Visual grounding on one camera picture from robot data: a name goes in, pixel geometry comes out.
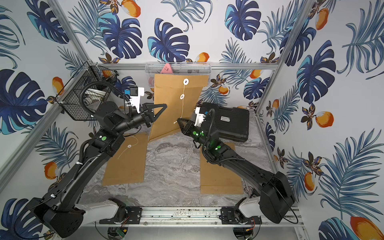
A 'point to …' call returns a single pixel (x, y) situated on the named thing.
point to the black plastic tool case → (232, 124)
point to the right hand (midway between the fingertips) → (178, 119)
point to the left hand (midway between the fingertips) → (165, 102)
